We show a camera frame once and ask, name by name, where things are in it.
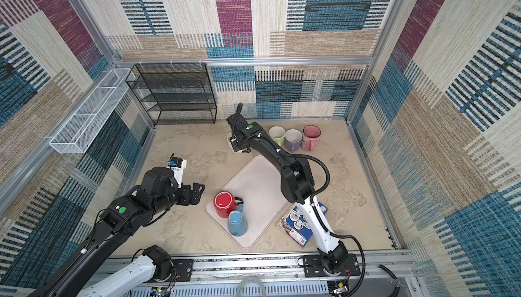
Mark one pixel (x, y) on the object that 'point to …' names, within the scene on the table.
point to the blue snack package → (298, 226)
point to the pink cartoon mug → (310, 140)
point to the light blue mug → (237, 223)
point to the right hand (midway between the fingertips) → (241, 144)
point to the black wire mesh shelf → (175, 93)
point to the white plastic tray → (258, 182)
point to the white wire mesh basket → (76, 134)
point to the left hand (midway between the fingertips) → (194, 182)
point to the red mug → (225, 202)
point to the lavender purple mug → (293, 138)
